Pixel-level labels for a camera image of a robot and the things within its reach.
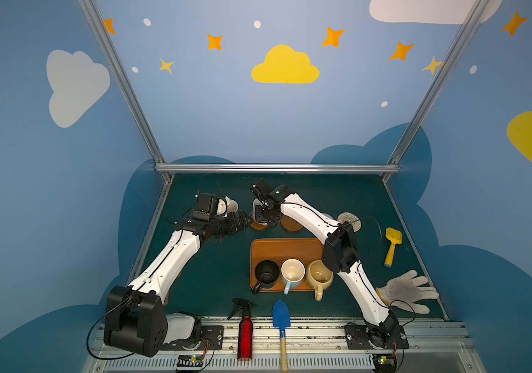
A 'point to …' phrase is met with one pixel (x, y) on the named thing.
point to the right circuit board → (384, 363)
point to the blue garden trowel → (281, 318)
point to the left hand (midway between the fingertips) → (242, 222)
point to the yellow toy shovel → (395, 237)
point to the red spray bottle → (245, 331)
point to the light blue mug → (292, 271)
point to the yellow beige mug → (319, 277)
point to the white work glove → (404, 291)
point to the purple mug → (225, 206)
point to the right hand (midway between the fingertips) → (262, 217)
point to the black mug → (267, 273)
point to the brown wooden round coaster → (258, 226)
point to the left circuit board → (190, 360)
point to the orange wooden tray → (278, 264)
